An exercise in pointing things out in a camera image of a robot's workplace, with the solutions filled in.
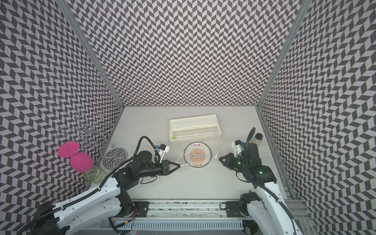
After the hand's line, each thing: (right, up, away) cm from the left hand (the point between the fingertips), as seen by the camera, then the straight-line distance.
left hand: (179, 168), depth 71 cm
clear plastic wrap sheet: (-2, +7, +20) cm, 22 cm away
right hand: (+21, +2, +3) cm, 21 cm away
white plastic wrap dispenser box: (+12, +19, +20) cm, 30 cm away
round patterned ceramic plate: (+9, +1, +22) cm, 24 cm away
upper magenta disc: (-45, +12, -11) cm, 47 cm away
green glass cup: (-51, -9, +14) cm, 54 cm away
